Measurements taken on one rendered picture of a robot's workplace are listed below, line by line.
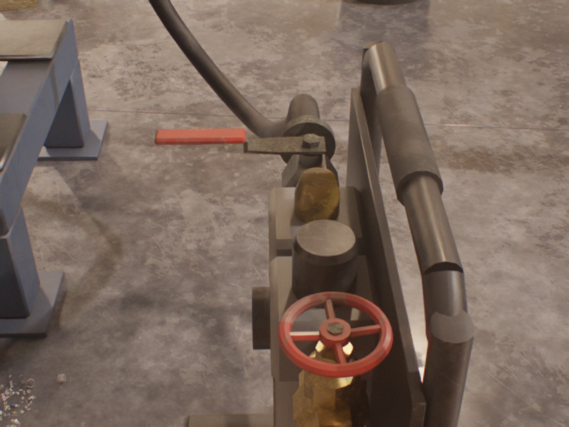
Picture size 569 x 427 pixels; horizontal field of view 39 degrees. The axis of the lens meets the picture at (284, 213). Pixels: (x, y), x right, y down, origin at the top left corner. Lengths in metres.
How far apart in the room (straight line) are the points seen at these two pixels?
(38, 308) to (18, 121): 0.28
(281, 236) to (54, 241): 0.83
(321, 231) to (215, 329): 0.67
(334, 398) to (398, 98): 0.23
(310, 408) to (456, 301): 0.14
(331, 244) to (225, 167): 1.02
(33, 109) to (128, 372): 0.43
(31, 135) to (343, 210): 0.72
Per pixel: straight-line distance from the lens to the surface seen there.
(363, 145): 0.70
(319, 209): 0.66
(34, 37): 1.53
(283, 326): 0.52
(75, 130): 1.64
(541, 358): 1.25
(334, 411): 0.55
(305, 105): 0.85
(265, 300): 0.61
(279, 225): 0.67
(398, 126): 0.59
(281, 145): 0.75
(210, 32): 2.12
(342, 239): 0.58
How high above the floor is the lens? 0.87
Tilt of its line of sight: 37 degrees down
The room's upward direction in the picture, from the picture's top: straight up
